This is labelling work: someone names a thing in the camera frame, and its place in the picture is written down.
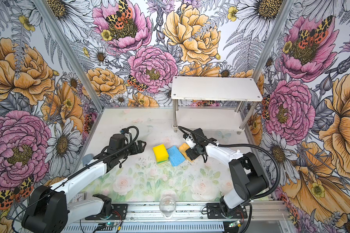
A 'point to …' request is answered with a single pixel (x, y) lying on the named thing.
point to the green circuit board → (236, 224)
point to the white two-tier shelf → (213, 103)
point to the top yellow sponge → (161, 153)
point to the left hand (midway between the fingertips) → (139, 148)
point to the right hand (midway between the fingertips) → (193, 155)
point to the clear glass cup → (167, 207)
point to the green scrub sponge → (165, 162)
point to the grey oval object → (87, 158)
